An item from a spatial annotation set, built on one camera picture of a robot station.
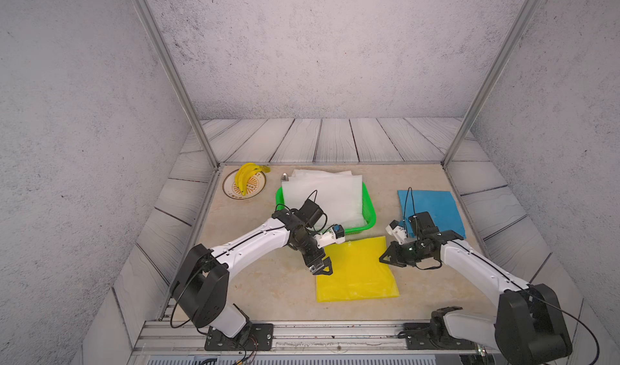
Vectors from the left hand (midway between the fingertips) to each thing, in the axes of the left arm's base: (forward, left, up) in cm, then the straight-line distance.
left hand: (328, 262), depth 78 cm
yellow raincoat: (-1, -10, -6) cm, 12 cm away
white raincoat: (+30, -6, -2) cm, 31 cm away
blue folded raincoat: (+28, -50, -10) cm, 59 cm away
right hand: (+2, -18, -3) cm, 19 cm away
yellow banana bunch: (+45, +35, -4) cm, 57 cm away
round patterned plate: (+41, +31, -9) cm, 52 cm away
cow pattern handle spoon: (+45, +18, -8) cm, 49 cm away
